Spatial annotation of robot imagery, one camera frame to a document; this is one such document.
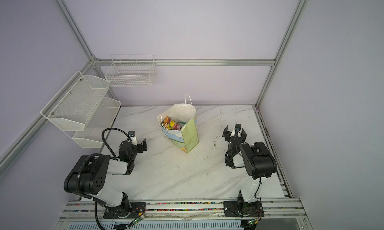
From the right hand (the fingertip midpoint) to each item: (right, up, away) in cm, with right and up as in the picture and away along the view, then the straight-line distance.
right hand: (234, 126), depth 93 cm
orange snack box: (-40, +2, -8) cm, 41 cm away
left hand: (-63, -9, +1) cm, 63 cm away
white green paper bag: (-29, -5, -10) cm, 31 cm away
